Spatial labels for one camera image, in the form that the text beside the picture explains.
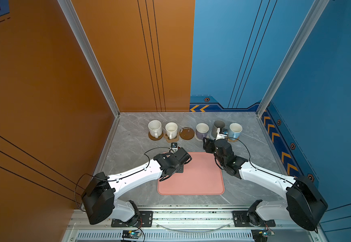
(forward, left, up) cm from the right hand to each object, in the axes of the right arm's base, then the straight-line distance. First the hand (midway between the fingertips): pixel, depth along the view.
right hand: (206, 139), depth 84 cm
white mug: (+17, +32, -10) cm, 38 cm away
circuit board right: (-42, -23, -20) cm, 52 cm away
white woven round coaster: (+13, +3, -16) cm, 21 cm away
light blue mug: (+11, -20, -7) cm, 24 cm away
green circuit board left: (-42, +38, -17) cm, 60 cm away
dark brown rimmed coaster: (+17, +11, -16) cm, 26 cm away
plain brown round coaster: (+10, +33, -12) cm, 37 cm away
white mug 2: (+12, +21, -6) cm, 25 cm away
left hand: (-11, +16, -7) cm, 21 cm away
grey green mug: (+18, -10, -7) cm, 21 cm away
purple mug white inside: (+17, 0, -13) cm, 21 cm away
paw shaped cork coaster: (+9, +21, -14) cm, 27 cm away
